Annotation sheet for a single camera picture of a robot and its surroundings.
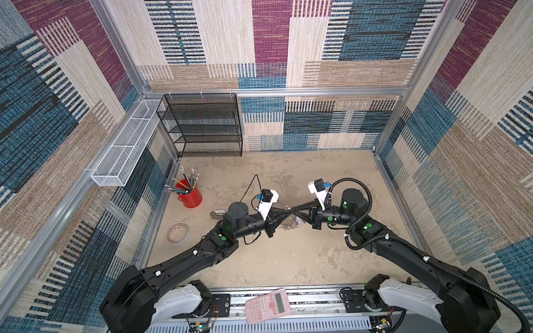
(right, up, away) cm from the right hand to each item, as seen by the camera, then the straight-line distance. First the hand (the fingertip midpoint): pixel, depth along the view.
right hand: (294, 214), depth 71 cm
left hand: (-1, 0, -1) cm, 2 cm away
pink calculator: (-9, -32, +1) cm, 33 cm away
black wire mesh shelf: (-43, +39, +39) cm, 70 cm away
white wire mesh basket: (-60, +15, -1) cm, 62 cm away
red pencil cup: (-43, +5, +20) cm, 48 cm away
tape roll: (-48, -12, +20) cm, 53 cm away
